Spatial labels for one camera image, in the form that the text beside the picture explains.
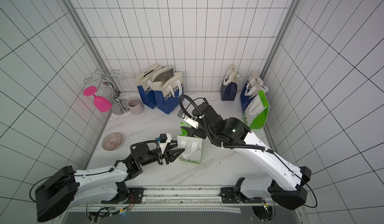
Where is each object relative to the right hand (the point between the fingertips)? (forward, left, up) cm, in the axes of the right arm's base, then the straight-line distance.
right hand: (197, 114), depth 67 cm
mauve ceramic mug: (+23, +45, -24) cm, 56 cm away
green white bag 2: (+13, -34, -16) cm, 40 cm away
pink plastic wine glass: (+13, +58, -11) cm, 61 cm away
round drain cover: (-3, +53, -28) cm, 60 cm away
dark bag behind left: (+37, -21, -19) cm, 47 cm away
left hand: (-9, +8, -16) cm, 20 cm away
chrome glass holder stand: (+27, +57, -2) cm, 63 cm away
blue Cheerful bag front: (+26, +35, -15) cm, 46 cm away
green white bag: (-11, +2, -9) cm, 14 cm away
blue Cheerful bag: (+27, +20, -8) cm, 34 cm away
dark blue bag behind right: (+36, -36, -13) cm, 53 cm away
